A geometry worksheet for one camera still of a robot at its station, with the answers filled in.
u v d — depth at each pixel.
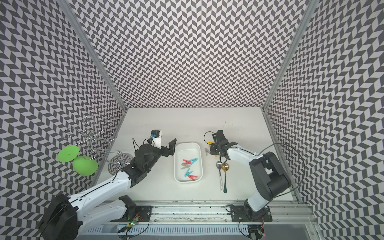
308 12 0.69
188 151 0.94
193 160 0.91
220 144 0.71
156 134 0.66
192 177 0.85
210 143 0.82
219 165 0.88
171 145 0.71
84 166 0.64
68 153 0.58
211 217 0.72
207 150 0.96
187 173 0.85
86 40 0.83
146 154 0.58
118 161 0.86
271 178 0.45
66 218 0.39
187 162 0.90
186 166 0.88
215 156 0.94
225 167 0.87
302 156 0.80
